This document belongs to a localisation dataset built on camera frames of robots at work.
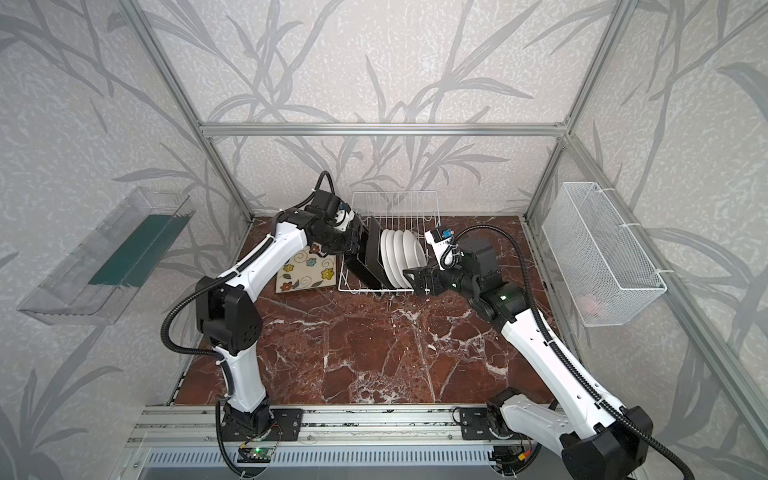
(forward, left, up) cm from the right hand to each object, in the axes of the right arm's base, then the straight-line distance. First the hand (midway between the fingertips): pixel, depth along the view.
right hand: (420, 256), depth 73 cm
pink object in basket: (-9, -41, -8) cm, 43 cm away
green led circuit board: (-38, +40, -29) cm, 63 cm away
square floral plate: (+15, +37, -28) cm, 49 cm away
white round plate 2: (+8, +8, -12) cm, 17 cm away
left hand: (+13, +16, -9) cm, 23 cm away
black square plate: (+5, +13, -11) cm, 18 cm away
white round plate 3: (+10, +3, -13) cm, 17 cm away
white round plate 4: (+16, -1, -21) cm, 27 cm away
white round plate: (+8, +10, -12) cm, 17 cm away
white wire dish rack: (+44, -1, -29) cm, 53 cm away
